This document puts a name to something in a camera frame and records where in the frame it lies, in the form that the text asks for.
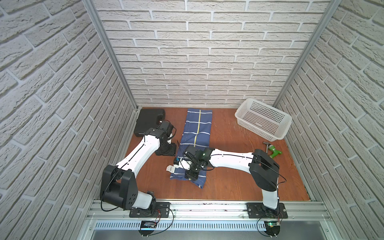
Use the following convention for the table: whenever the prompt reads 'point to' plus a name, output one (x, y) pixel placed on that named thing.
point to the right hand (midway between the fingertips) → (188, 174)
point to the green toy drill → (275, 152)
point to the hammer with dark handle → (267, 144)
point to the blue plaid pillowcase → (197, 132)
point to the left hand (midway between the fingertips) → (171, 150)
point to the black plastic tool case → (147, 119)
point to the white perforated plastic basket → (265, 120)
